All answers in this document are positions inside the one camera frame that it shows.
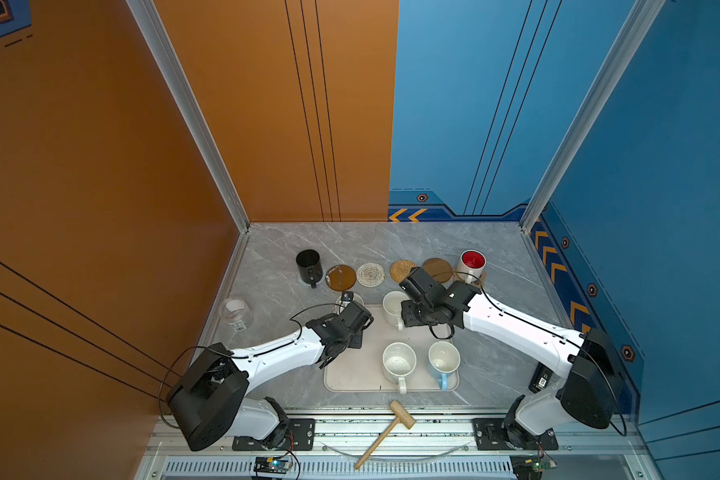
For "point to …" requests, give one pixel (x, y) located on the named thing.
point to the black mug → (309, 265)
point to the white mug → (391, 307)
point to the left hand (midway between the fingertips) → (353, 327)
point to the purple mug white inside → (341, 305)
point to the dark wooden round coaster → (439, 269)
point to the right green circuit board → (543, 463)
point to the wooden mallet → (403, 416)
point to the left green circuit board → (271, 465)
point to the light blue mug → (443, 360)
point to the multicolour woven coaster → (370, 275)
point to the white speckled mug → (399, 360)
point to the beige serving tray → (362, 369)
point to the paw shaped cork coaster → (479, 282)
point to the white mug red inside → (471, 261)
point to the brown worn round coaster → (340, 277)
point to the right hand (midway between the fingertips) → (407, 315)
